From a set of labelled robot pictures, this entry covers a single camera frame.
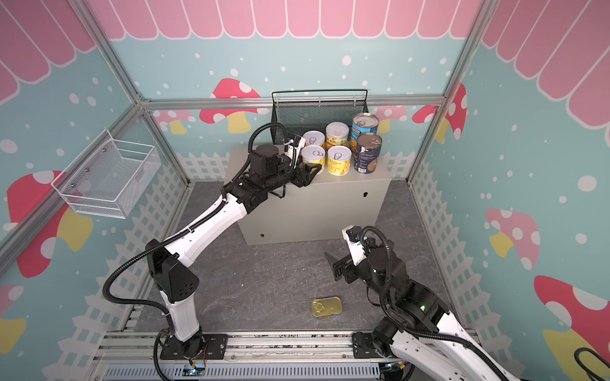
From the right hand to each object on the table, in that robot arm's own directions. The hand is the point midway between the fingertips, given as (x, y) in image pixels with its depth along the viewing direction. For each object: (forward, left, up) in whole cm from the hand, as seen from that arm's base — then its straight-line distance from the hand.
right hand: (339, 246), depth 66 cm
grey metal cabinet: (+23, +6, -14) cm, 27 cm away
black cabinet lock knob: (+19, -10, 0) cm, 21 cm away
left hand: (+25, +8, +8) cm, 27 cm away
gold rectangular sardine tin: (-10, +4, -23) cm, 25 cm away
